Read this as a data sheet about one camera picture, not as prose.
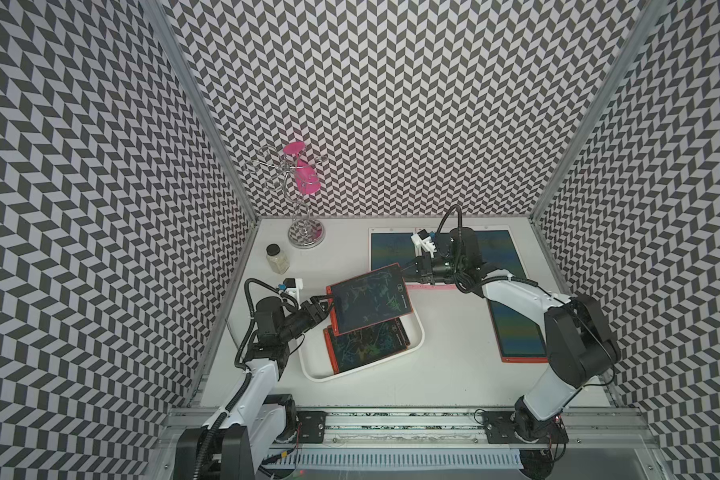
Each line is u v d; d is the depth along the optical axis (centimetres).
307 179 106
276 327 64
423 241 79
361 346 86
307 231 128
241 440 40
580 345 46
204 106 88
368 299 78
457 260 69
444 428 75
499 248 108
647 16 67
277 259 98
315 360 83
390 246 112
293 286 76
